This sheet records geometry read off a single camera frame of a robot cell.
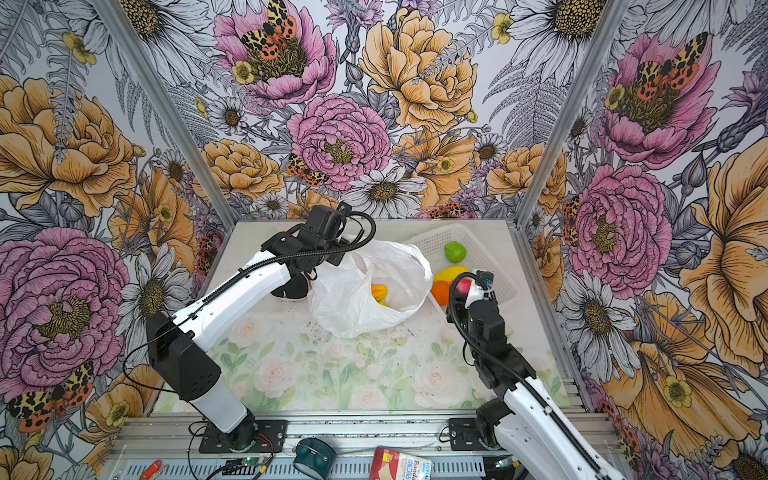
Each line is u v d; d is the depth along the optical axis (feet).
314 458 2.12
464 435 2.43
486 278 2.13
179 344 1.40
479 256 3.35
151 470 2.30
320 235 1.97
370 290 2.84
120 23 2.39
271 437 2.43
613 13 2.35
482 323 1.84
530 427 1.62
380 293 3.15
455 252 3.45
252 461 2.33
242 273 1.65
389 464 2.21
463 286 2.50
